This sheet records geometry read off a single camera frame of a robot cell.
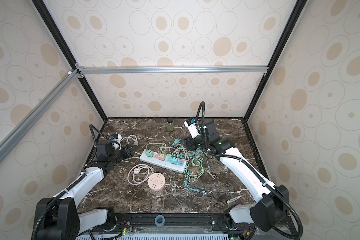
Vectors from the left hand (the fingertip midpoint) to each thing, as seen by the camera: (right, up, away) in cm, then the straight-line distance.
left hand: (137, 145), depth 85 cm
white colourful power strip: (+19, -12, +7) cm, 23 cm away
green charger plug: (+5, -6, +7) cm, 11 cm away
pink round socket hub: (+11, -21, +1) cm, 24 cm away
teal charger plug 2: (+22, 0, +18) cm, 28 cm away
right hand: (+28, +4, -8) cm, 29 cm away
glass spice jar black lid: (+17, +13, +22) cm, 31 cm away
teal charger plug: (+20, -10, +5) cm, 23 cm away
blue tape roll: (+16, -36, -10) cm, 41 cm away
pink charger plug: (+13, -8, +5) cm, 16 cm away
